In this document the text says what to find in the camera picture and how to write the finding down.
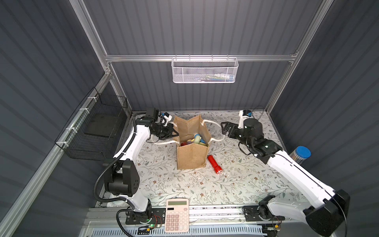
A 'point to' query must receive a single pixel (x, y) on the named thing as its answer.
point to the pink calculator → (176, 215)
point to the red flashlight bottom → (183, 143)
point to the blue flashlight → (201, 140)
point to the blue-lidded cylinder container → (300, 154)
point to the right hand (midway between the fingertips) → (229, 124)
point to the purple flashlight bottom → (188, 142)
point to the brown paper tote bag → (190, 156)
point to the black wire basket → (91, 132)
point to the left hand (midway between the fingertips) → (179, 135)
